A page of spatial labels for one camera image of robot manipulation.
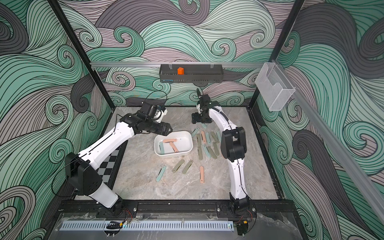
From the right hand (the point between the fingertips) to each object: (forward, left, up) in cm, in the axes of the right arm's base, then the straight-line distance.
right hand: (200, 121), depth 99 cm
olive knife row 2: (-19, +1, -10) cm, 21 cm away
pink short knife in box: (-14, +18, -9) cm, 25 cm away
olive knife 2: (-28, +9, -9) cm, 31 cm away
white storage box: (-12, +16, -9) cm, 22 cm away
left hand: (-14, +20, +13) cm, 28 cm away
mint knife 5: (-6, -13, -9) cm, 17 cm away
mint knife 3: (-3, +4, -8) cm, 10 cm away
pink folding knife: (-8, -2, -9) cm, 12 cm away
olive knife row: (-8, +1, -9) cm, 12 cm away
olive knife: (-27, +14, -10) cm, 32 cm away
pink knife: (-33, +1, -10) cm, 34 cm away
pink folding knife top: (-10, +21, -7) cm, 24 cm away
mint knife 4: (-8, -5, -9) cm, 13 cm away
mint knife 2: (-32, +24, -9) cm, 42 cm away
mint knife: (-14, +26, -9) cm, 31 cm away
